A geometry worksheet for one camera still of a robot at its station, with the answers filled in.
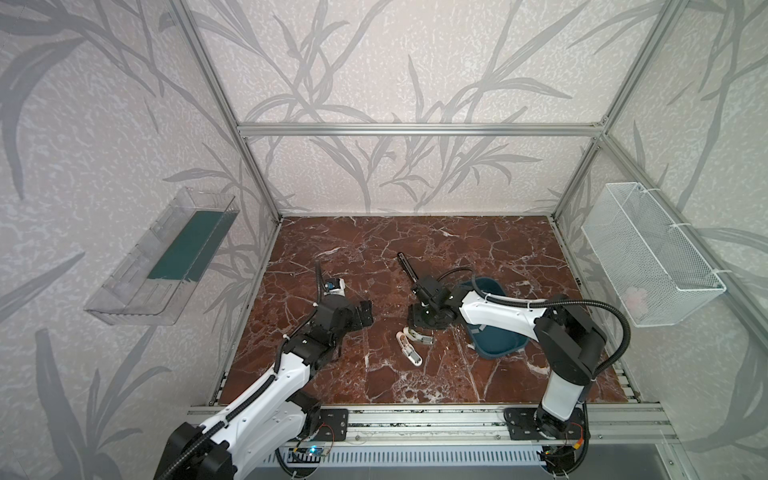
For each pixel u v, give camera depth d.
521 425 0.73
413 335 0.85
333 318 0.61
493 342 0.86
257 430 0.45
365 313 0.75
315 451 0.71
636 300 0.72
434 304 0.69
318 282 0.72
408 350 0.84
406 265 1.02
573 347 0.47
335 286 0.74
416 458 0.77
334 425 0.73
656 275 0.62
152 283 0.64
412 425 0.75
